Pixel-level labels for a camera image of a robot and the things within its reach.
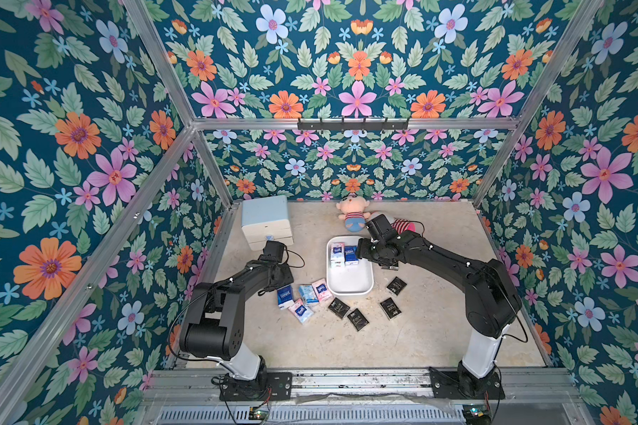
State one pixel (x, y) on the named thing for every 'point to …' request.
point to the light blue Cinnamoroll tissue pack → (308, 295)
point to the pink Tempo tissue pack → (322, 289)
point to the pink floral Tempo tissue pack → (337, 254)
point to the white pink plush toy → (403, 226)
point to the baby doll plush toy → (353, 207)
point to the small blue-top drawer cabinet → (266, 219)
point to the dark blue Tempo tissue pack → (351, 255)
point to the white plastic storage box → (348, 281)
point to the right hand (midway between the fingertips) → (361, 252)
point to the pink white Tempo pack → (300, 312)
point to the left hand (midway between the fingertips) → (288, 276)
